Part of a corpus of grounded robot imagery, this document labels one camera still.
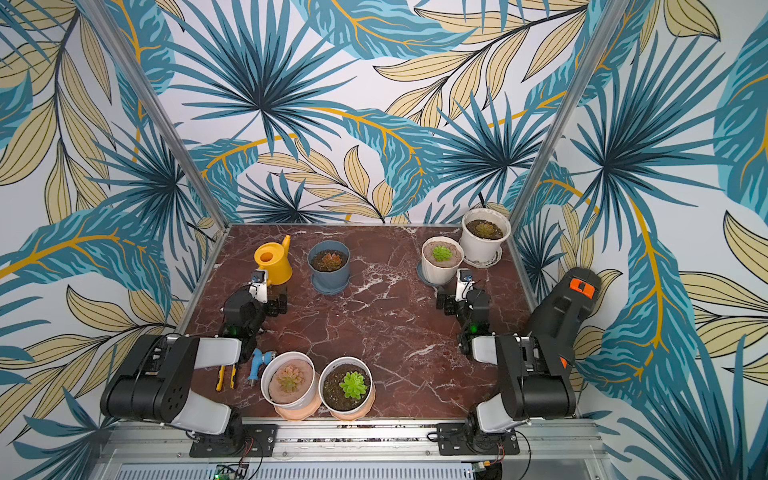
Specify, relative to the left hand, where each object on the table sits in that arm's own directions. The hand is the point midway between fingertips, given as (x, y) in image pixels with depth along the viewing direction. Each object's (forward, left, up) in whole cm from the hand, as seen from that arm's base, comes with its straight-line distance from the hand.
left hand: (271, 288), depth 92 cm
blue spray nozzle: (-20, 0, -5) cm, 21 cm away
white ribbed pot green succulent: (+11, -53, +3) cm, 54 cm away
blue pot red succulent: (+8, -17, +3) cm, 19 cm away
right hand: (+2, -58, +1) cm, 58 cm away
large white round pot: (+23, -69, +2) cm, 73 cm away
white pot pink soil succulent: (-29, -13, +3) cm, 32 cm away
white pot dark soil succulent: (-30, -26, +4) cm, 40 cm away
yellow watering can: (+9, +1, +4) cm, 9 cm away
